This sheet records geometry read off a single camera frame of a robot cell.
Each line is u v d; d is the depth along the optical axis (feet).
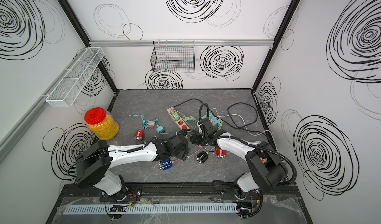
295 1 2.47
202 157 2.71
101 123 2.71
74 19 2.64
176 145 2.10
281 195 2.42
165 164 2.63
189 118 3.27
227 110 3.47
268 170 1.41
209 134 2.23
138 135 2.99
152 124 3.19
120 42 2.98
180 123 3.18
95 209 2.28
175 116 3.14
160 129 3.13
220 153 2.78
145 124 3.18
